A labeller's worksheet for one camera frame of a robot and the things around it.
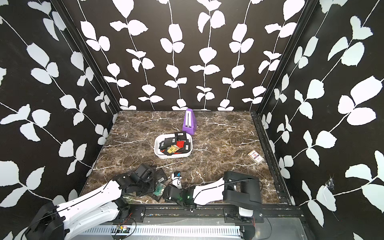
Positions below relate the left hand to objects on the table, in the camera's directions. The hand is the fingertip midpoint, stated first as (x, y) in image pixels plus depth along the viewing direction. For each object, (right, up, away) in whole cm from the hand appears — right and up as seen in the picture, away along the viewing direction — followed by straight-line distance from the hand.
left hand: (158, 187), depth 82 cm
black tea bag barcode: (+11, +28, +18) cm, 35 cm away
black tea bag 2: (0, +4, +6) cm, 7 cm away
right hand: (+4, -2, -3) cm, 5 cm away
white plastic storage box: (-2, +26, +19) cm, 33 cm away
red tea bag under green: (+11, +22, +13) cm, 28 cm away
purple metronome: (+17, +35, +19) cm, 44 cm away
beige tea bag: (+7, +20, +9) cm, 23 cm away
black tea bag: (+2, +23, +16) cm, 28 cm away
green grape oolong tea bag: (+1, -1, 0) cm, 1 cm away
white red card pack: (+60, +14, +11) cm, 63 cm away
